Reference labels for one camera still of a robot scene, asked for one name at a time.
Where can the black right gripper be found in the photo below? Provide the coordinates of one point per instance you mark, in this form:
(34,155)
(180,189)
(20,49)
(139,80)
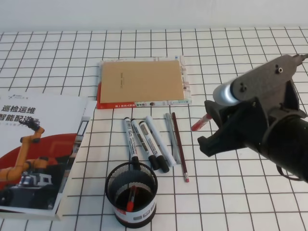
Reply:
(267,96)

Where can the red marker pen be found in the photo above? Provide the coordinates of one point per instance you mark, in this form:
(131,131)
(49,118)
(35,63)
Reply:
(201,122)

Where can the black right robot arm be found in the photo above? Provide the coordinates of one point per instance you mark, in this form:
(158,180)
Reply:
(286,145)

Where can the grey clear pen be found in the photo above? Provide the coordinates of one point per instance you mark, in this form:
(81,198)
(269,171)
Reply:
(175,148)

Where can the white pen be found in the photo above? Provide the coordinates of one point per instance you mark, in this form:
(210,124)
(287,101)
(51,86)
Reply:
(165,151)

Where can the black mesh pen holder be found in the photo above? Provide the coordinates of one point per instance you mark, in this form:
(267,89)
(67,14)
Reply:
(117,188)

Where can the red pen in holder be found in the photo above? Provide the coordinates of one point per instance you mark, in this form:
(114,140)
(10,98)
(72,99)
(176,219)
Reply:
(130,203)

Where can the dark red pencil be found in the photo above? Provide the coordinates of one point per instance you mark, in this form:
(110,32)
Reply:
(182,158)

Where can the right black white marker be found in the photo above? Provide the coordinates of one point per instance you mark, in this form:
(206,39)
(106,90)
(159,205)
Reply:
(154,147)

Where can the black white marker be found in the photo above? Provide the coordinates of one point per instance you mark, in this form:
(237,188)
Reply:
(154,147)
(131,141)
(145,145)

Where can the middle black white marker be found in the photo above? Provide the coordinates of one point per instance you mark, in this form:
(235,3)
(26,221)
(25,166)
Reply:
(145,145)

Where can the left black white marker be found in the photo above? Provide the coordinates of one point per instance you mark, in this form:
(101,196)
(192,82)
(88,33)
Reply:
(131,141)

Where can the brown kraft notebook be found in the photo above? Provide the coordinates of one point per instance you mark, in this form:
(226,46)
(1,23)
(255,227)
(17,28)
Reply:
(135,81)

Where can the robot brochure book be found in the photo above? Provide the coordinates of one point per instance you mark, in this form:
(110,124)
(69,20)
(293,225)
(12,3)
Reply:
(39,139)

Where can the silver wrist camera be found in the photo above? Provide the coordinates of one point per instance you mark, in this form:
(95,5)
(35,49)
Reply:
(222,95)

